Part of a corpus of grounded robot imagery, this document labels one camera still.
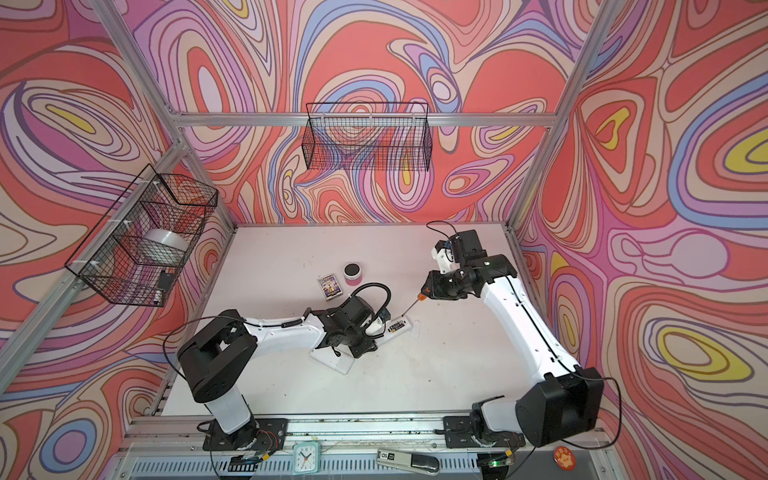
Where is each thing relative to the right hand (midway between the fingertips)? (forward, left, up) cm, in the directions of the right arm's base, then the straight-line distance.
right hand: (431, 297), depth 78 cm
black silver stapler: (-34, +7, -14) cm, 38 cm away
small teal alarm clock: (-33, +32, -16) cm, 48 cm away
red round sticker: (-34, -30, -19) cm, 49 cm away
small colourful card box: (+16, +31, -16) cm, 38 cm away
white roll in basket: (+7, +65, +15) cm, 67 cm away
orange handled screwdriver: (0, +3, -1) cm, 3 cm away
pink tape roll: (+18, +23, -13) cm, 32 cm away
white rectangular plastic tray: (-8, +30, -18) cm, 36 cm away
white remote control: (0, +10, -17) cm, 20 cm away
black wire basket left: (+9, +74, +12) cm, 76 cm away
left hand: (-3, +16, -18) cm, 24 cm away
